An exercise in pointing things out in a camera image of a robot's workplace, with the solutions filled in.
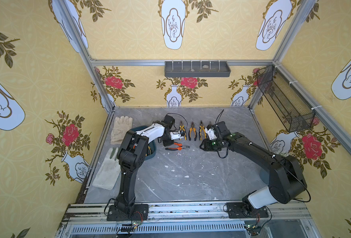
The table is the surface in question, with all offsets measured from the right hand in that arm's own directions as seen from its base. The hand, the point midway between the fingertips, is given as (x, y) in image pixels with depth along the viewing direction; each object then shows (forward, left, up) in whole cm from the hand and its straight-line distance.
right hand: (202, 147), depth 87 cm
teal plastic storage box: (+4, +32, -8) cm, 33 cm away
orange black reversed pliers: (+5, +12, -9) cm, 16 cm away
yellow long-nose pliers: (+19, +6, -9) cm, 22 cm away
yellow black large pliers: (+20, +12, -8) cm, 25 cm away
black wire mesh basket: (+16, -51, +15) cm, 55 cm away
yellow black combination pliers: (+23, -2, -10) cm, 25 cm away
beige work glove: (+18, +57, -8) cm, 61 cm away
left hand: (+10, +20, -9) cm, 24 cm away
